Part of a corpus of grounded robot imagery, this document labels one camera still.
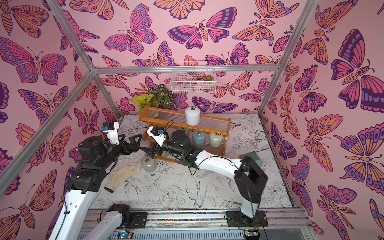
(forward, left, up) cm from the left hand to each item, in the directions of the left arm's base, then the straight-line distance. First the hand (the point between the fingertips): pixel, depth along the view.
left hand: (134, 133), depth 68 cm
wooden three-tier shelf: (+12, -14, -11) cm, 21 cm away
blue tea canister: (+5, -30, -11) cm, 32 cm away
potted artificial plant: (+40, -2, -11) cm, 42 cm away
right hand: (0, -5, -2) cm, 5 cm away
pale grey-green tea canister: (+4, -38, -12) cm, 40 cm away
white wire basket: (+45, -26, +1) cm, 52 cm away
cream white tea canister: (-2, -1, -25) cm, 25 cm away
